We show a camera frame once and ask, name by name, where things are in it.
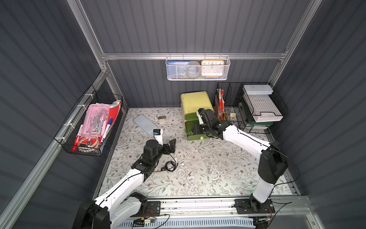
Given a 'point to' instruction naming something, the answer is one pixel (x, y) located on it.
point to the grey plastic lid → (146, 125)
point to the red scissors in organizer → (219, 105)
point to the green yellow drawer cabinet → (191, 102)
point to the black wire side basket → (70, 136)
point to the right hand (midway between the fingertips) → (198, 125)
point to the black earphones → (169, 166)
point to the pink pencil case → (95, 120)
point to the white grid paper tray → (260, 103)
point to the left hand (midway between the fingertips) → (168, 139)
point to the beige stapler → (162, 117)
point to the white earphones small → (182, 164)
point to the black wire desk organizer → (237, 110)
